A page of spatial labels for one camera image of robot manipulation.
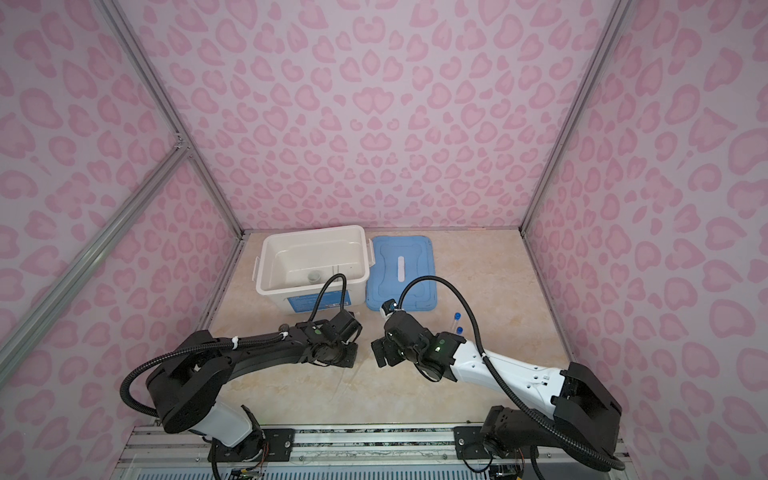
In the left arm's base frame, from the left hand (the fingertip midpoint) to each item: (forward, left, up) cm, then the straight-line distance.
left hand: (354, 354), depth 87 cm
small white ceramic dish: (+27, +16, +1) cm, 31 cm away
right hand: (-1, -10, +10) cm, 14 cm away
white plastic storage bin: (+31, +24, +2) cm, 39 cm away
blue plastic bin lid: (+35, -12, -1) cm, 37 cm away
